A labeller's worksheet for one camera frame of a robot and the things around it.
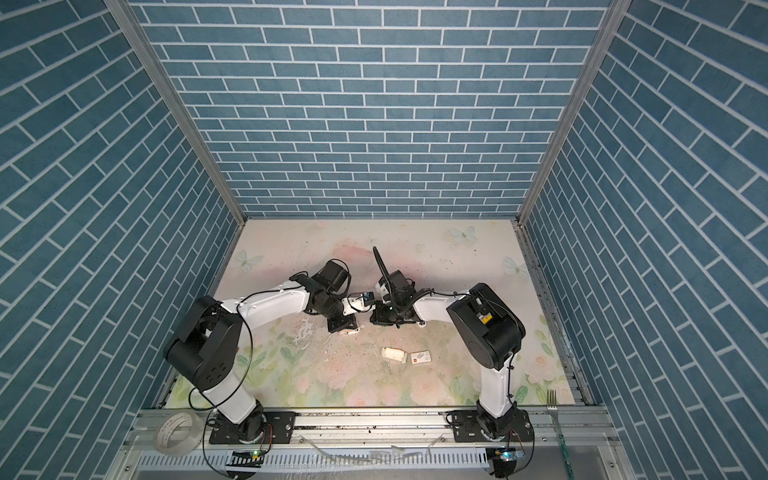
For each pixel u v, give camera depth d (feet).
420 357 2.77
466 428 2.41
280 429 2.40
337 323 2.59
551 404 2.53
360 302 2.59
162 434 2.33
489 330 1.67
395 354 2.84
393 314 2.60
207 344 1.51
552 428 2.47
